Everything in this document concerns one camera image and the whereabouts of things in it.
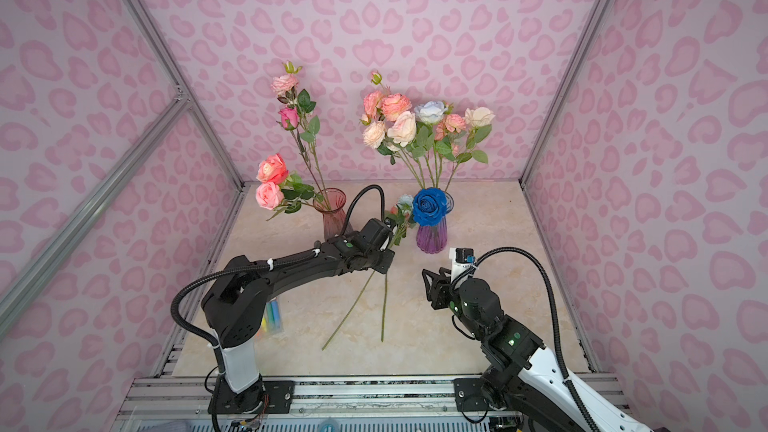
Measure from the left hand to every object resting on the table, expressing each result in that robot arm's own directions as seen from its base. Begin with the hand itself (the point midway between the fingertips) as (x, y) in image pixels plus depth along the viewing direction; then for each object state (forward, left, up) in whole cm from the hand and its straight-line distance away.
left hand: (390, 251), depth 90 cm
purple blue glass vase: (+7, -14, -4) cm, 16 cm away
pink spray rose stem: (+18, -17, +27) cm, 37 cm away
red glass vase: (+9, +16, +10) cm, 21 cm away
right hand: (-13, -10, +11) cm, 20 cm away
